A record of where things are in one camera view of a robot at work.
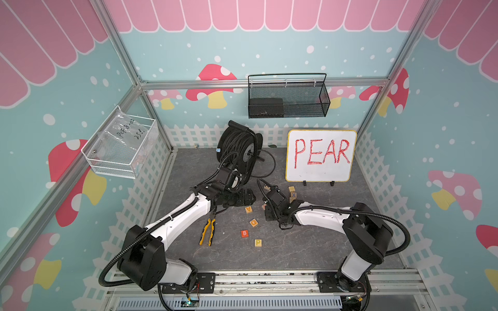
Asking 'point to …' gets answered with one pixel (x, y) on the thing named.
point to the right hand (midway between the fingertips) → (268, 211)
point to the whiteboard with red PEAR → (320, 155)
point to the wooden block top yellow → (292, 188)
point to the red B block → (244, 233)
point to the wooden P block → (258, 242)
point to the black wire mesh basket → (304, 95)
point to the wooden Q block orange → (253, 222)
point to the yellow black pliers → (210, 222)
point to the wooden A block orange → (248, 209)
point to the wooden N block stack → (293, 197)
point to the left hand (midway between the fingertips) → (246, 202)
